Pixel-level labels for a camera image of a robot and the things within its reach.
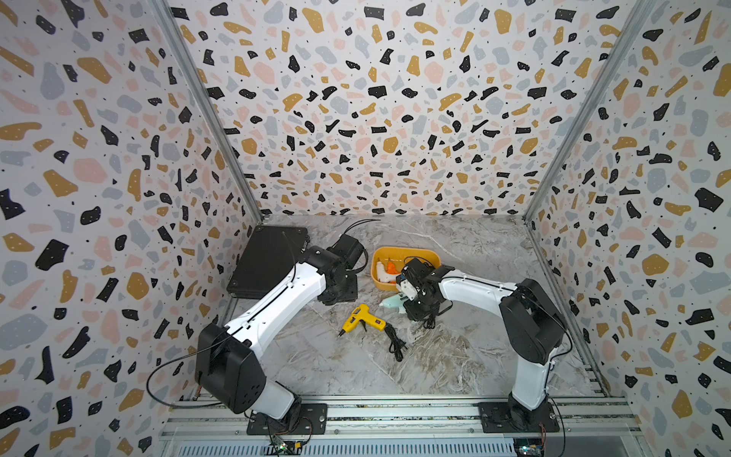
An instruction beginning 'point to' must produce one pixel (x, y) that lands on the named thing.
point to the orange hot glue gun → (391, 268)
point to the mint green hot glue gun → (395, 302)
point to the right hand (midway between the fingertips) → (411, 314)
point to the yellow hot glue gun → (361, 315)
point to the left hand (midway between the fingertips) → (350, 295)
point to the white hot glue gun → (384, 276)
